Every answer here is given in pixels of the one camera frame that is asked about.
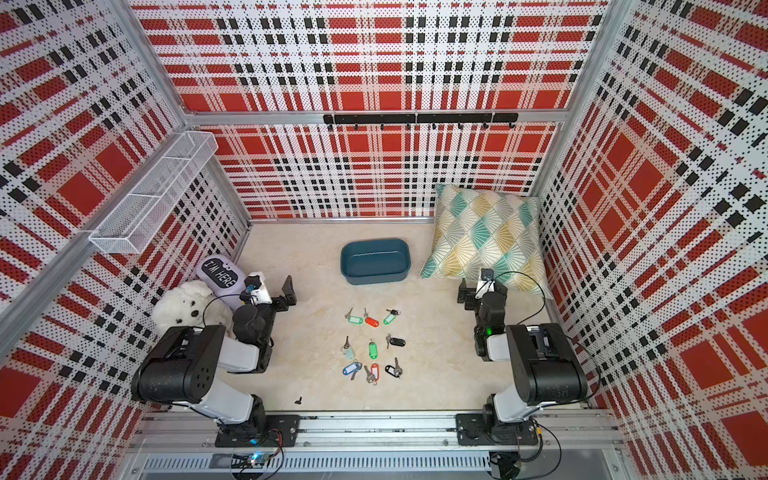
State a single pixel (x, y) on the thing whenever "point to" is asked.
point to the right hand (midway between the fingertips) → (483, 278)
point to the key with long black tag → (396, 371)
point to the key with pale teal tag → (347, 350)
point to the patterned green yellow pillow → (476, 230)
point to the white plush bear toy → (190, 304)
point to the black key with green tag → (390, 317)
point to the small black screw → (298, 401)
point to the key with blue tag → (351, 369)
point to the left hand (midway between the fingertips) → (280, 277)
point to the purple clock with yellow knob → (224, 277)
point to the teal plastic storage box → (375, 261)
